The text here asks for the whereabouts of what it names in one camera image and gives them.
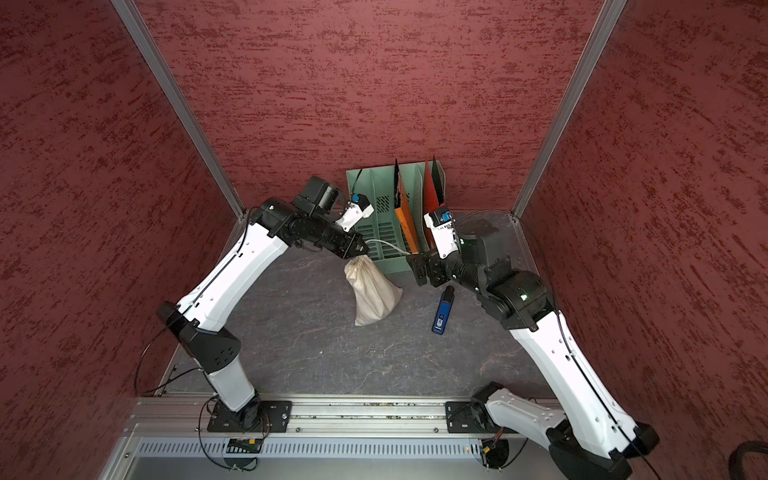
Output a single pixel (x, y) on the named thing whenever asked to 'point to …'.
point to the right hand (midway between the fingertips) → (425, 256)
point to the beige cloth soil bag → (374, 294)
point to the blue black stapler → (442, 315)
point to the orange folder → (404, 213)
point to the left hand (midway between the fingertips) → (362, 255)
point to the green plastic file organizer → (387, 247)
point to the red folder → (431, 205)
